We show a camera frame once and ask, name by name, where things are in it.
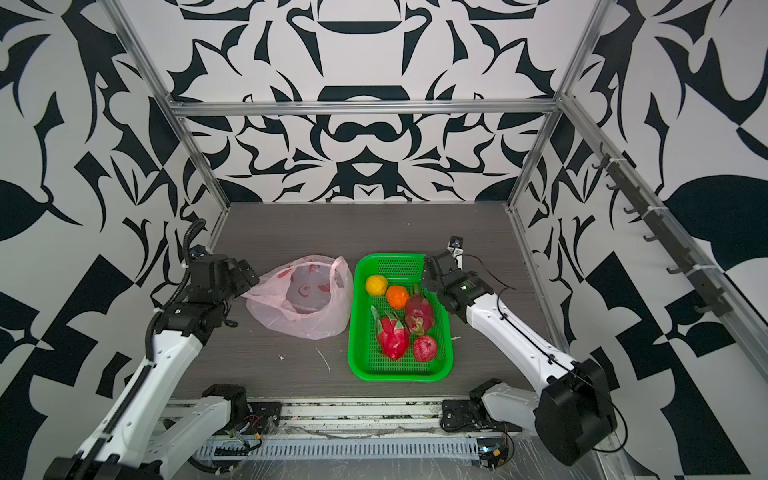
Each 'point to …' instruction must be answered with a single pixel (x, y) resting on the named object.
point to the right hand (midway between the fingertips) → (445, 268)
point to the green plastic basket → (367, 359)
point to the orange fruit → (397, 297)
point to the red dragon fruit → (392, 334)
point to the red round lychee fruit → (425, 349)
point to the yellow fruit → (376, 285)
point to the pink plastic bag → (310, 297)
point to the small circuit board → (492, 451)
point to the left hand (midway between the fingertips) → (229, 270)
